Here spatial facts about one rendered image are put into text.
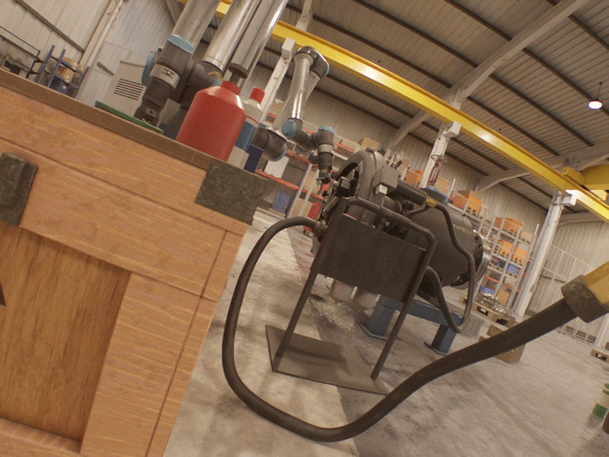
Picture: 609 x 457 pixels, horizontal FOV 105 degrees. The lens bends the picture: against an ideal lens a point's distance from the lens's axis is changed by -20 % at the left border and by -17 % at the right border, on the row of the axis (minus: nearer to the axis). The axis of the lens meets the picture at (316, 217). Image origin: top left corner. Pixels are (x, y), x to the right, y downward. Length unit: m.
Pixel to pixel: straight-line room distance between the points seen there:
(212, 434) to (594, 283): 0.66
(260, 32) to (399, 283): 1.57
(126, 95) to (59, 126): 1.36
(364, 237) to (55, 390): 0.80
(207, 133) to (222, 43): 0.89
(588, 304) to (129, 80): 1.79
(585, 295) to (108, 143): 0.55
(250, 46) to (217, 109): 1.50
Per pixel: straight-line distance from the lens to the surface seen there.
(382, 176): 1.40
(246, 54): 1.87
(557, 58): 11.46
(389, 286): 1.01
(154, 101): 1.06
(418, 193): 1.51
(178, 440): 0.63
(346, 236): 0.91
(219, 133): 0.40
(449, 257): 1.87
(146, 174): 0.29
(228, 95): 0.42
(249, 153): 0.88
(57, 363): 0.41
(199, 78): 1.21
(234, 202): 0.28
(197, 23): 1.37
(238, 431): 0.69
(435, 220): 1.79
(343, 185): 1.58
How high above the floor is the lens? 0.45
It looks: level
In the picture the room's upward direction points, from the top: 22 degrees clockwise
